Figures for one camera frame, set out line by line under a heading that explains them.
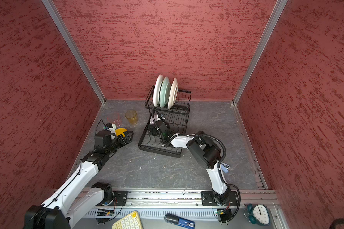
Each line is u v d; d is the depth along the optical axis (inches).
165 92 31.2
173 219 25.3
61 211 15.9
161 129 29.1
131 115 41.2
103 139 24.0
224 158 19.9
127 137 29.2
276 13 28.7
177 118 41.9
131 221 26.1
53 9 28.3
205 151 20.7
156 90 30.5
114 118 40.9
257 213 26.3
